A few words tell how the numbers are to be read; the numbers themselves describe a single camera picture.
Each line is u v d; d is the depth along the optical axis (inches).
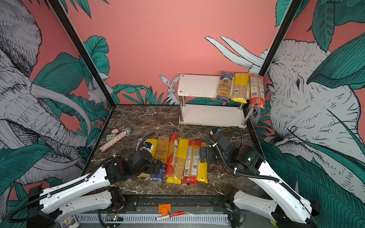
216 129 22.5
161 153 33.8
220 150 17.3
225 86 31.5
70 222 26.5
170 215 27.6
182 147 36.9
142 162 21.9
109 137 38.6
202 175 32.7
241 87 31.4
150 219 27.6
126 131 39.4
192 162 33.8
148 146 26.6
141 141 37.6
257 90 30.3
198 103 48.5
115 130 39.8
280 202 15.5
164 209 28.1
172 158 33.6
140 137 38.6
